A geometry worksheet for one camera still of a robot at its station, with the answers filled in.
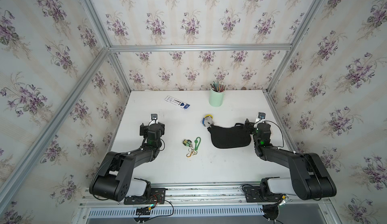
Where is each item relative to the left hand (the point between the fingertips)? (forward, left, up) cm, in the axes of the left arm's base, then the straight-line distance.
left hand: (153, 123), depth 89 cm
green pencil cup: (+23, -41, -3) cm, 47 cm away
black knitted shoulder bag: (-6, -43, -7) cm, 44 cm away
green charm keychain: (-9, -21, -8) cm, 25 cm away
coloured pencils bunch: (+28, -42, +4) cm, 51 cm away
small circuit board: (-42, 0, -12) cm, 44 cm away
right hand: (+1, -63, +2) cm, 63 cm away
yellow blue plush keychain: (+5, -34, -3) cm, 34 cm away
